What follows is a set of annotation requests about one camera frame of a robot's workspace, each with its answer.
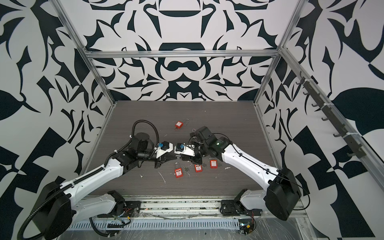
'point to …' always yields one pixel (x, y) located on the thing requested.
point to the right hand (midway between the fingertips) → (184, 154)
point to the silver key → (186, 170)
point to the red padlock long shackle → (213, 164)
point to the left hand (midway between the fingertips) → (177, 153)
